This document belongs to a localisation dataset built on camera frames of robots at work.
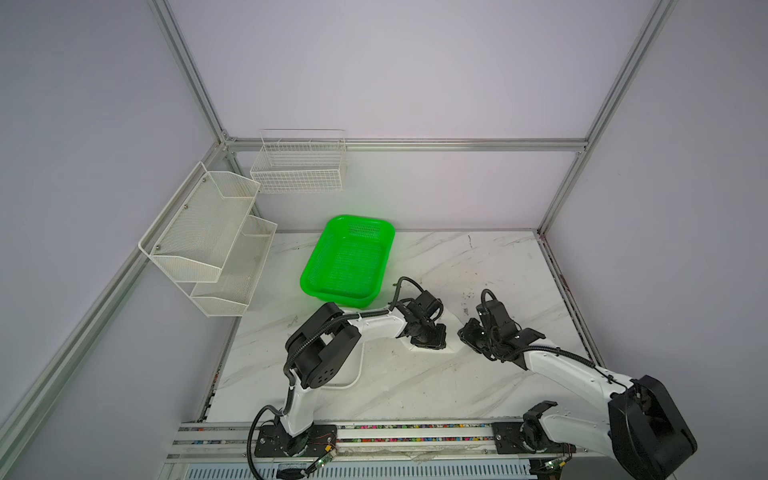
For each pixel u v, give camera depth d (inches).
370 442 29.4
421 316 28.8
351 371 32.7
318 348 19.6
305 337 20.4
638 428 16.1
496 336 26.1
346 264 43.7
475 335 30.6
